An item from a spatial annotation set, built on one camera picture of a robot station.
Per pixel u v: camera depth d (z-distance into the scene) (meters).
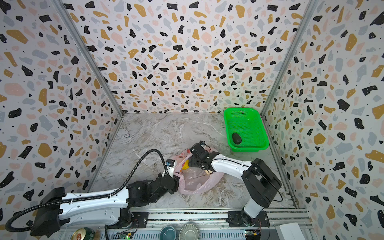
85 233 0.61
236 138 1.00
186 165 0.81
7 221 0.37
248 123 1.17
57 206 0.42
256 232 0.72
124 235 0.70
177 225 0.73
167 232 0.70
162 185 0.54
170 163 0.65
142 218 0.75
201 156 0.69
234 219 0.74
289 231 0.67
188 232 0.71
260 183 0.45
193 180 0.85
